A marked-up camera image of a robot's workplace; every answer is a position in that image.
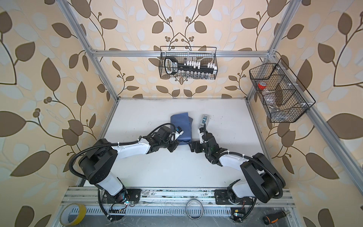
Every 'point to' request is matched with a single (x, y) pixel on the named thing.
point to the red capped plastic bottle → (262, 85)
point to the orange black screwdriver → (273, 217)
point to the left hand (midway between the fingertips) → (176, 139)
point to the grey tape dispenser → (204, 119)
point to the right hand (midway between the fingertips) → (194, 143)
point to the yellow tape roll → (64, 216)
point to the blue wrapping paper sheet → (183, 120)
